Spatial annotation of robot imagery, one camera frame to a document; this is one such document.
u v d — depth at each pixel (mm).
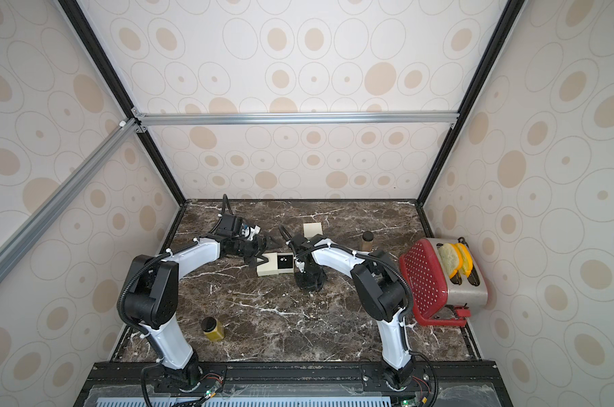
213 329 744
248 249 814
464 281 748
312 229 1070
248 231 832
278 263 959
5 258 522
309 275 780
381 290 513
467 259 758
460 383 731
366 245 962
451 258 775
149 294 486
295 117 921
